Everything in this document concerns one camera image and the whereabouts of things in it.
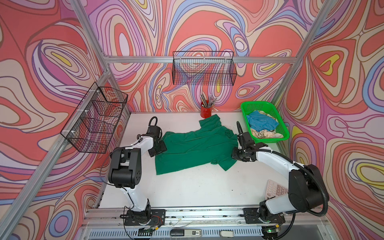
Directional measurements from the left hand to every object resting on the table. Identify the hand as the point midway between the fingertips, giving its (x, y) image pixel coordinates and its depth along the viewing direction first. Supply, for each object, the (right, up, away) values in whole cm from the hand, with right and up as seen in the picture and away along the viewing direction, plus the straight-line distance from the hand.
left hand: (163, 148), depth 97 cm
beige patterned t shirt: (+70, +10, +4) cm, 71 cm away
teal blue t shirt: (+68, +18, +10) cm, 71 cm away
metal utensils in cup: (+31, +33, +17) cm, 48 cm away
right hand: (+46, -5, -8) cm, 47 cm away
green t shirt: (+33, +4, +4) cm, 33 cm away
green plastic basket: (+66, +31, +23) cm, 76 cm away
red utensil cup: (+30, +26, +14) cm, 42 cm away
